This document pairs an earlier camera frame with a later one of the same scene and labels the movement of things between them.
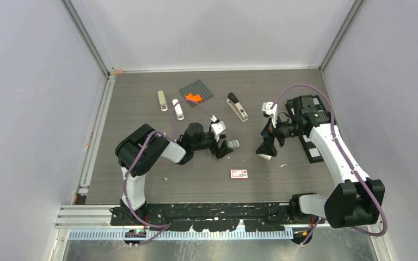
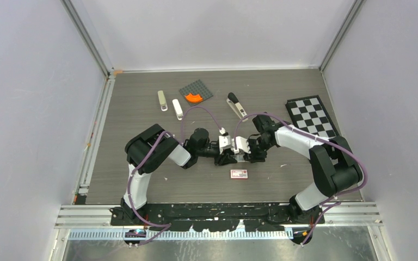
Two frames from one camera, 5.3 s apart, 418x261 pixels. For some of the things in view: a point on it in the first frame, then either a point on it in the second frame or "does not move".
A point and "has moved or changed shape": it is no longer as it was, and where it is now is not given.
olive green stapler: [162, 100] does not move
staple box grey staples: [233, 144] has moved or changed shape
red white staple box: [239, 174] does not move
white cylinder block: [178, 110] does not move
